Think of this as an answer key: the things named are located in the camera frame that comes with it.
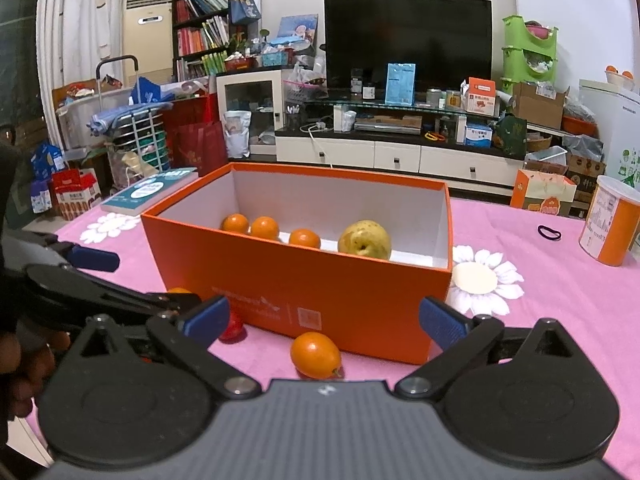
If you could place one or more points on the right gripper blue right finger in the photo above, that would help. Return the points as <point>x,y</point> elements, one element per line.
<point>442,323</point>

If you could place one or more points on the metal shopping trolley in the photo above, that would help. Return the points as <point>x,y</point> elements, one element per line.
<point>134,134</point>

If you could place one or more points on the white small fridge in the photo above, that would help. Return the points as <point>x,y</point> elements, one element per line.
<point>617,114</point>

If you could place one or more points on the dark bookshelf with books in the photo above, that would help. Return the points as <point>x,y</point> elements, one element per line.
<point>203,36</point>

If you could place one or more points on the orange white canister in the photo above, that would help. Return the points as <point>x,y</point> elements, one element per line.
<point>612,221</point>

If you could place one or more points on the teal paperback book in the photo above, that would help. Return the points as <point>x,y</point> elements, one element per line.
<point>144,194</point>

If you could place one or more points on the black flat television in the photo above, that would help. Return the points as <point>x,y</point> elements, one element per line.
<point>449,41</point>

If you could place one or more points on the pink tablecloth with daisies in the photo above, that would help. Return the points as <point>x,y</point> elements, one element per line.
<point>597,304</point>

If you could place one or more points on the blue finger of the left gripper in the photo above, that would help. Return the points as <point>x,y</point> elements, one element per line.
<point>85,258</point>

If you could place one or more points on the red cherry tomato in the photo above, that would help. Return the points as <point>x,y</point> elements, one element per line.
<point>235,329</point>

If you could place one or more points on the person left hand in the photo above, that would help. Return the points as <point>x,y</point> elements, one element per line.
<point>23,372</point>

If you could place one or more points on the red gift bag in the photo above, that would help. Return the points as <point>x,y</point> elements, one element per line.
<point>194,134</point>

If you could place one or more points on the orange kumquat fruit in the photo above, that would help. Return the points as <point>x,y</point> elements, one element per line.
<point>236,223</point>
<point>179,290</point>
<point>315,356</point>
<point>304,238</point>
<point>265,228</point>

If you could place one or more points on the blue paper bag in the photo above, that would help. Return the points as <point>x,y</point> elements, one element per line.
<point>399,88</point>

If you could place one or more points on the orange white carton box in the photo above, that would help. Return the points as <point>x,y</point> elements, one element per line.
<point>541,192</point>

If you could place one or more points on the yellow pear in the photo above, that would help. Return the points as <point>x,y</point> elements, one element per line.
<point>366,238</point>

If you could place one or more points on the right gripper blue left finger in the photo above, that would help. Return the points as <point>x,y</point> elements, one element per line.
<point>206,322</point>

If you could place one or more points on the green stacking bins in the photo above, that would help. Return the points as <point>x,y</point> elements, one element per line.
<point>529,52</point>

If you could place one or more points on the white glass door cabinet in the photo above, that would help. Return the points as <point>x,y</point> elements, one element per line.
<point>259,91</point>

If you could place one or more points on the red white carton box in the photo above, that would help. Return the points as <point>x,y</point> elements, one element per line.
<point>77,191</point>

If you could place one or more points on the white floor air conditioner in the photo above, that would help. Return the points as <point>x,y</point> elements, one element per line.
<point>147,35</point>

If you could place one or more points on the orange cardboard box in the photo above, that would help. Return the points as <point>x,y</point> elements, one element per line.
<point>366,306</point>

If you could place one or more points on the orange white small box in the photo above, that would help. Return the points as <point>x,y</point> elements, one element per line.
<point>478,96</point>

